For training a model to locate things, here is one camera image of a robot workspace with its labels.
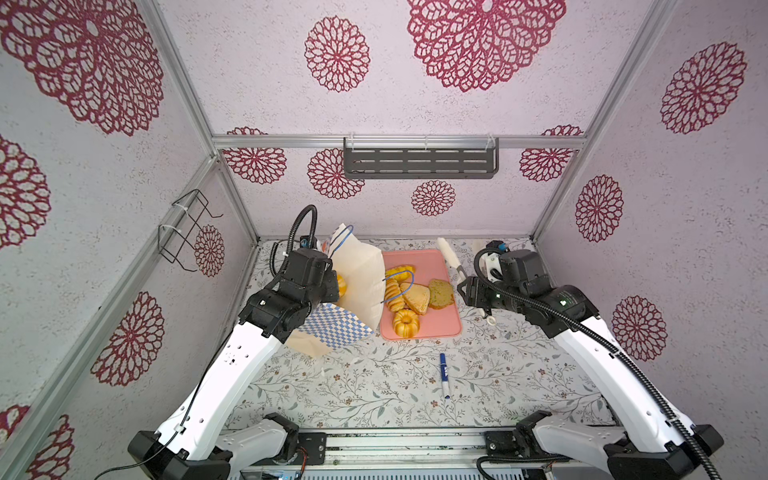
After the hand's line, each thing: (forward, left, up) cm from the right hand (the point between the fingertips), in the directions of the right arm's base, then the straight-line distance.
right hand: (467, 282), depth 72 cm
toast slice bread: (+14, +2, -26) cm, 30 cm away
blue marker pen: (-12, +3, -28) cm, 31 cm away
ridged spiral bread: (+15, +18, -24) cm, 33 cm away
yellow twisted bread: (+23, +16, -25) cm, 38 cm away
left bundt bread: (+2, +14, -25) cm, 28 cm away
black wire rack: (+7, +73, +6) cm, 74 cm away
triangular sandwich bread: (+11, +10, -24) cm, 28 cm away
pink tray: (+6, +4, -29) cm, 30 cm away
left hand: (-1, +34, 0) cm, 34 cm away
